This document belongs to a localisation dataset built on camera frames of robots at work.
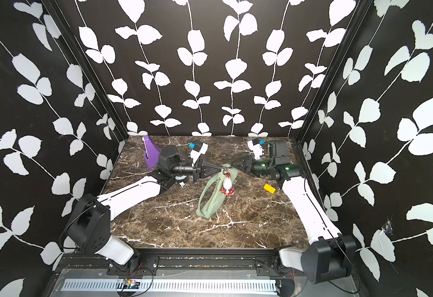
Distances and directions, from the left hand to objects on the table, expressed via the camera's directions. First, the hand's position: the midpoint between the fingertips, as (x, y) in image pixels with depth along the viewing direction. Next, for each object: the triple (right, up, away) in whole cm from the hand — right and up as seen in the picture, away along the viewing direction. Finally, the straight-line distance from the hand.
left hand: (219, 169), depth 69 cm
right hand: (+5, +2, +3) cm, 7 cm away
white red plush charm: (+3, -8, +3) cm, 9 cm away
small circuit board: (-35, -45, +2) cm, 57 cm away
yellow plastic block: (+27, -13, +29) cm, 41 cm away
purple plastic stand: (-38, +7, +32) cm, 51 cm away
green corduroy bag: (-1, -13, +7) cm, 15 cm away
